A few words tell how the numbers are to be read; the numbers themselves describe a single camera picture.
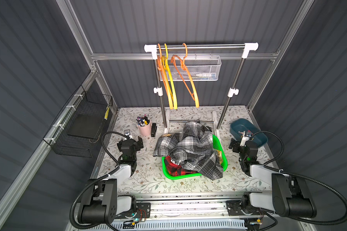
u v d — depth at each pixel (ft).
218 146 2.86
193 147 2.58
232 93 2.46
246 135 2.55
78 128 2.38
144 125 3.15
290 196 1.40
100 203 1.37
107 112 2.73
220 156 2.72
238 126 3.54
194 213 2.40
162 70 2.07
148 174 2.84
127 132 2.48
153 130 3.41
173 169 2.65
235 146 2.72
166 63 5.95
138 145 2.66
